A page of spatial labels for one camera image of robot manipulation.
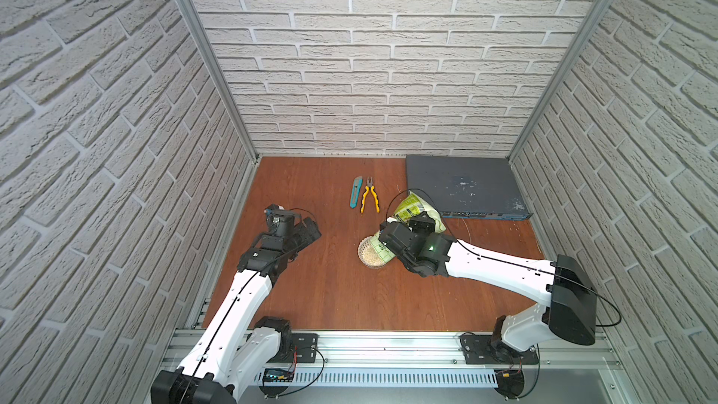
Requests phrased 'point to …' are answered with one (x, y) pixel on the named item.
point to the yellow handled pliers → (375, 194)
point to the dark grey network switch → (472, 187)
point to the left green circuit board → (278, 375)
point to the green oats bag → (413, 204)
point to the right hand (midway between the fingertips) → (422, 217)
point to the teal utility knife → (357, 184)
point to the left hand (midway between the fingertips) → (304, 224)
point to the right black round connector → (510, 382)
